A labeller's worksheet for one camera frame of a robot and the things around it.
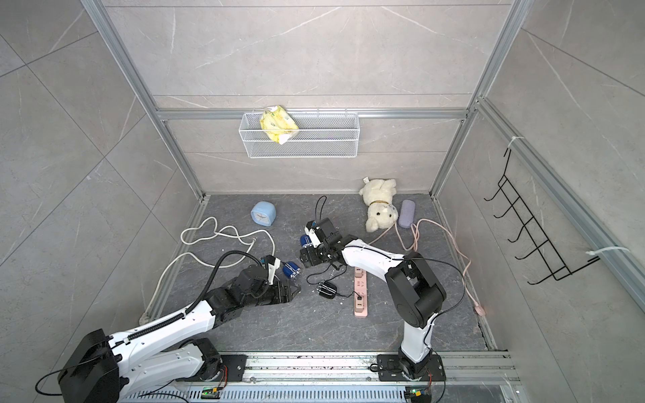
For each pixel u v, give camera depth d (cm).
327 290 87
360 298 80
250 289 62
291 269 92
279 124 87
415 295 47
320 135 101
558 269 58
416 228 105
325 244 71
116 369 40
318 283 89
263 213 101
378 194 110
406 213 110
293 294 74
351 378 73
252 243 96
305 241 101
